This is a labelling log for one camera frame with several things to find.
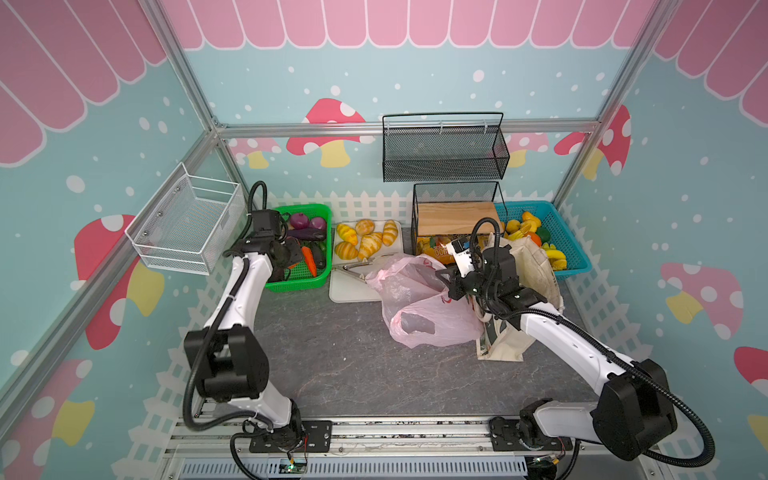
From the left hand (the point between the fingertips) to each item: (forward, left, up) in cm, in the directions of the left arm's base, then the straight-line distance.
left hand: (293, 260), depth 87 cm
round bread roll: (+28, -18, -15) cm, 37 cm away
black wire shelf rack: (+26, -51, -3) cm, 58 cm away
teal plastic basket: (+22, -90, -12) cm, 94 cm away
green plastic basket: (+26, +3, -13) cm, 29 cm away
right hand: (-5, -41, +3) cm, 42 cm away
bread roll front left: (+17, -11, -15) cm, 25 cm away
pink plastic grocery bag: (-17, -36, +4) cm, 40 cm away
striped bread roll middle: (+19, -20, -14) cm, 31 cm away
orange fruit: (+20, -79, -10) cm, 82 cm away
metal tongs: (+9, -12, -16) cm, 22 cm away
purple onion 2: (+27, 0, -12) cm, 30 cm away
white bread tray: (+6, -13, -20) cm, 24 cm away
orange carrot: (+13, +1, -17) cm, 21 cm away
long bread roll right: (+27, -27, -16) cm, 41 cm away
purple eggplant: (+22, +3, -13) cm, 25 cm away
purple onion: (+27, +7, -11) cm, 30 cm away
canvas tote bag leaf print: (-21, -57, -4) cm, 61 cm away
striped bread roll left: (+26, -10, -16) cm, 33 cm away
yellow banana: (+12, -85, -12) cm, 87 cm away
